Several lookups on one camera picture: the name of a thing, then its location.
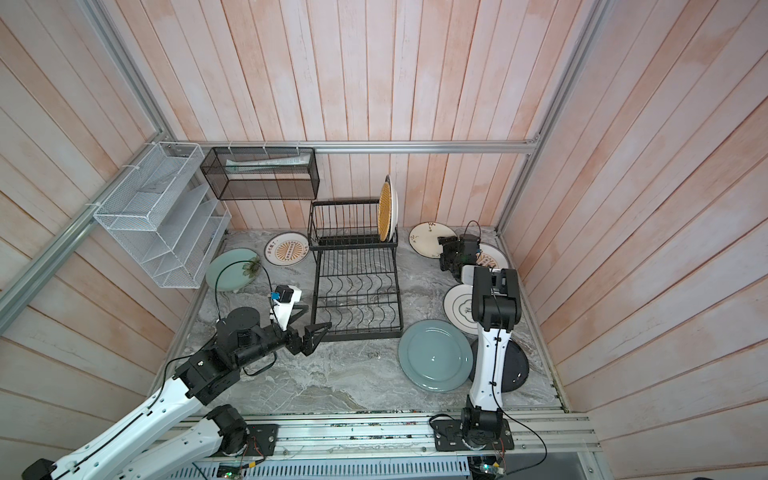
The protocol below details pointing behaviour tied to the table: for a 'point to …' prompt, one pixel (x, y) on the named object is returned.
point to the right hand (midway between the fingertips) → (437, 241)
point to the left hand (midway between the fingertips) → (318, 323)
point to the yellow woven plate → (384, 212)
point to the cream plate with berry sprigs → (423, 237)
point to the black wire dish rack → (357, 286)
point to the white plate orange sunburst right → (491, 257)
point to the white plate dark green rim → (394, 209)
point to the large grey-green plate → (435, 355)
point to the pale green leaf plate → (236, 276)
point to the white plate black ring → (457, 308)
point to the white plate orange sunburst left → (286, 248)
